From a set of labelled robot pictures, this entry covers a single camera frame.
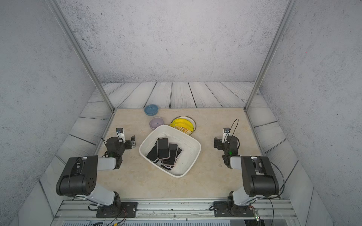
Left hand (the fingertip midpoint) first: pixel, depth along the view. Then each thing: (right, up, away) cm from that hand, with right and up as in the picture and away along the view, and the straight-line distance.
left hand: (129, 135), depth 94 cm
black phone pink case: (+29, -14, -7) cm, 33 cm away
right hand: (+63, 0, 0) cm, 63 cm away
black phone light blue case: (+23, -7, -5) cm, 25 cm away
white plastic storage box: (+41, -8, +2) cm, 42 cm away
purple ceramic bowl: (+15, +8, +13) cm, 21 cm away
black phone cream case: (+17, -11, -6) cm, 21 cm away
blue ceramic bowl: (+9, +18, +25) cm, 32 cm away
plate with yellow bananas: (+37, +8, +10) cm, 39 cm away
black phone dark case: (+33, -9, -3) cm, 35 cm away
